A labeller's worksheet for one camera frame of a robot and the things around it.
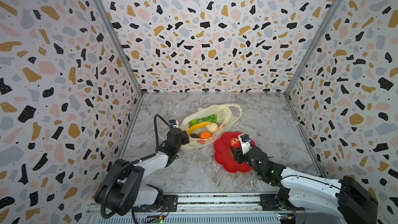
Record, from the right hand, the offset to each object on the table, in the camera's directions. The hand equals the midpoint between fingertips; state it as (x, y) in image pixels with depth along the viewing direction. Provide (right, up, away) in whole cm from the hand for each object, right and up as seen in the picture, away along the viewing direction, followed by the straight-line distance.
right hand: (236, 145), depth 82 cm
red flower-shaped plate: (-5, -8, +10) cm, 14 cm away
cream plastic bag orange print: (-4, +15, +18) cm, 24 cm away
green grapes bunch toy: (-12, +12, +21) cm, 28 cm away
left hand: (-27, +6, +8) cm, 29 cm away
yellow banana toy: (-22, +8, +18) cm, 30 cm away
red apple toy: (-1, +2, -2) cm, 3 cm away
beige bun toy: (-13, +7, +14) cm, 20 cm away
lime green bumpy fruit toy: (-25, +10, +17) cm, 32 cm away
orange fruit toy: (-17, +3, +12) cm, 21 cm away
